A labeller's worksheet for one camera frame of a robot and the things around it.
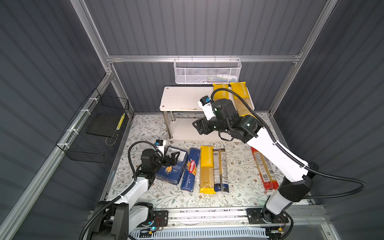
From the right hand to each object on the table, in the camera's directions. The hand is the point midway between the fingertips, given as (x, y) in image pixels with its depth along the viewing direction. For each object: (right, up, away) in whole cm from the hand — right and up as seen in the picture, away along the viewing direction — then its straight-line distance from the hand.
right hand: (199, 122), depth 68 cm
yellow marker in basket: (-42, 0, +12) cm, 43 cm away
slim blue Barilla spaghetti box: (-6, -33, +15) cm, 37 cm away
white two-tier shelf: (-10, +9, +10) cm, 17 cm away
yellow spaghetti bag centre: (+5, -28, +19) cm, 34 cm away
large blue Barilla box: (-16, -29, +15) cm, 36 cm away
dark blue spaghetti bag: (+13, -28, +19) cm, 36 cm away
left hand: (-15, -17, +18) cm, 29 cm away
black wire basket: (-53, -6, +5) cm, 54 cm away
